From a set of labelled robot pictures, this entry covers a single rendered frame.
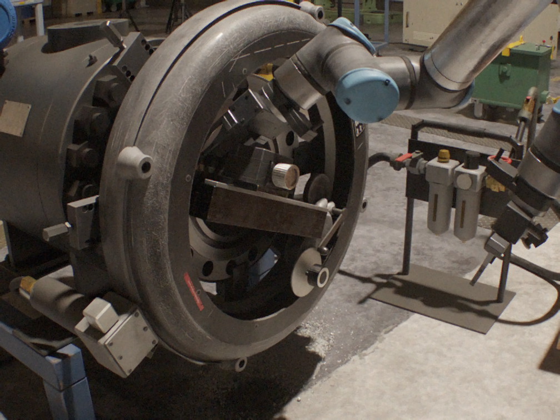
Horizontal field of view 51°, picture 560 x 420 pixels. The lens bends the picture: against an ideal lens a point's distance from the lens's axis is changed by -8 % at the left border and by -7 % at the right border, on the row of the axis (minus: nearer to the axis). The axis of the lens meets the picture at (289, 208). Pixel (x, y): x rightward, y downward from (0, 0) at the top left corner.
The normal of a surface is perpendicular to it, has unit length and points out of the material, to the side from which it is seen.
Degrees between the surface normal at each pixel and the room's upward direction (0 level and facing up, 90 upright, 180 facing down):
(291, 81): 75
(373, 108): 109
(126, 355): 90
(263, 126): 129
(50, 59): 29
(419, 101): 121
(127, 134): 62
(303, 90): 98
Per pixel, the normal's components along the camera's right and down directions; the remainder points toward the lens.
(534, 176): -0.69, 0.07
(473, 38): -0.67, 0.66
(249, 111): -0.39, -0.07
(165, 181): 0.70, 0.21
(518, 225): -0.52, 0.21
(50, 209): -0.59, 0.44
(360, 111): 0.18, 0.65
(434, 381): -0.01, -0.93
